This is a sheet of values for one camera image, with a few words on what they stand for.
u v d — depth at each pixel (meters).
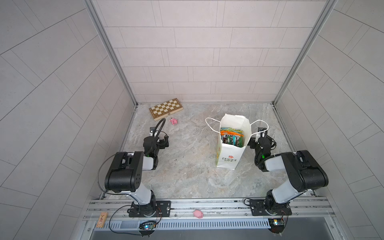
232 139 0.83
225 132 0.84
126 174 0.45
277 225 0.68
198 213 0.69
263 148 0.69
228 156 0.74
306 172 0.45
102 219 0.67
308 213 0.71
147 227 0.65
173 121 1.03
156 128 0.75
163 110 1.08
